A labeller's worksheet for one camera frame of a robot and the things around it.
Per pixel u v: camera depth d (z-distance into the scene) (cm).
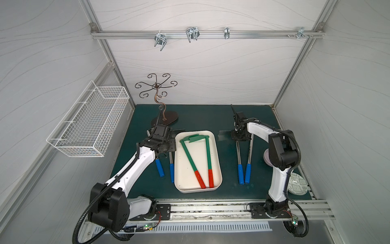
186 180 82
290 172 55
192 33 77
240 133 86
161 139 63
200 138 99
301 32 76
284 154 53
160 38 76
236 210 75
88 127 69
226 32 78
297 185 82
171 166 86
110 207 39
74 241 33
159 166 88
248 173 86
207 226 70
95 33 76
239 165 88
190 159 90
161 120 110
